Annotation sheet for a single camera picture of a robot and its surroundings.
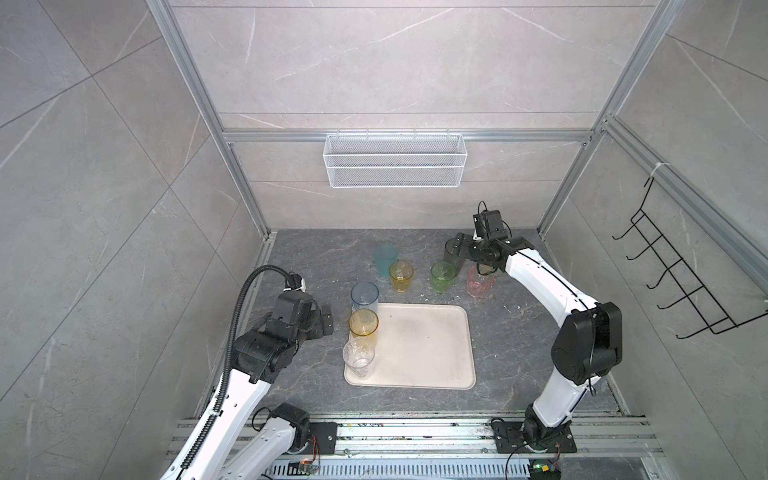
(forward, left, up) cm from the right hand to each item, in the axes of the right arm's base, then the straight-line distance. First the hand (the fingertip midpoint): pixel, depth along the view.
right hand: (463, 244), depth 91 cm
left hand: (-23, +43, +5) cm, 49 cm away
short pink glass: (-3, -8, -19) cm, 21 cm away
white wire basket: (+29, +21, +11) cm, 38 cm away
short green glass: (0, +5, -15) cm, 16 cm away
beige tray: (-25, +14, -17) cm, 34 cm away
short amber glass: (+1, +19, -15) cm, 25 cm away
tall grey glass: (+2, 0, -10) cm, 10 cm away
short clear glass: (-27, +33, -18) cm, 46 cm away
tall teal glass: (+5, +25, -10) cm, 27 cm away
